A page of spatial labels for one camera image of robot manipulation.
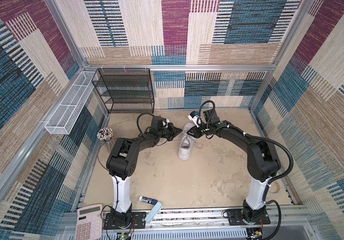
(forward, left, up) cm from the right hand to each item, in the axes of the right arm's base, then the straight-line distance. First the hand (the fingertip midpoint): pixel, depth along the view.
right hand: (189, 133), depth 92 cm
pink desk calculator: (-44, +51, -9) cm, 68 cm away
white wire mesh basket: (+7, +77, +6) cm, 78 cm away
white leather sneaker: (-4, +2, -5) cm, 6 cm away
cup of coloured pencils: (-4, +47, +7) cm, 48 cm away
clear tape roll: (-30, -45, -12) cm, 55 cm away
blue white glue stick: (-35, +24, -9) cm, 43 cm away
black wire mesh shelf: (+35, +43, +6) cm, 56 cm away
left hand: (+3, +4, +2) cm, 5 cm away
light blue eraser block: (-40, +21, -8) cm, 46 cm away
